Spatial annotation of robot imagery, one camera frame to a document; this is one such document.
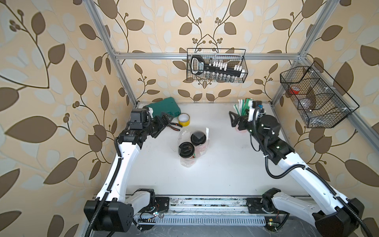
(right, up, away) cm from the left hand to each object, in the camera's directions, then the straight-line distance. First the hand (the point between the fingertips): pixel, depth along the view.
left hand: (166, 120), depth 74 cm
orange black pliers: (+1, -7, +29) cm, 30 cm away
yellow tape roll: (+6, 0, +36) cm, 36 cm away
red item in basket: (+70, +17, +7) cm, 72 cm away
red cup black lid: (+10, -16, +1) cm, 19 cm away
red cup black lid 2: (+16, -11, +5) cm, 20 cm away
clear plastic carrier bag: (+9, -9, +3) cm, 13 cm away
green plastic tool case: (-7, +11, +43) cm, 45 cm away
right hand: (+36, +4, -2) cm, 36 cm away
